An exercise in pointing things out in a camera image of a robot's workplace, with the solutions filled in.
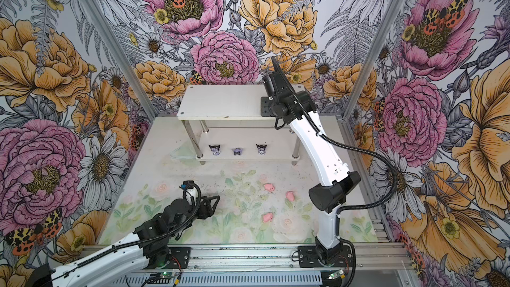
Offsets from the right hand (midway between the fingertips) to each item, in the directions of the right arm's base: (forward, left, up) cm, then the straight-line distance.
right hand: (272, 111), depth 75 cm
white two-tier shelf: (+5, +28, 0) cm, 28 cm away
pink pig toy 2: (-18, -8, -34) cm, 39 cm away
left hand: (-23, +25, -28) cm, 44 cm away
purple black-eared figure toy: (0, +25, -23) cm, 34 cm away
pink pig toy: (-14, +1, -34) cm, 36 cm away
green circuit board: (-45, +39, -34) cm, 69 cm away
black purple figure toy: (0, +4, -24) cm, 24 cm away
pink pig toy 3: (-27, +3, -33) cm, 43 cm away
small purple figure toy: (0, +16, -25) cm, 29 cm away
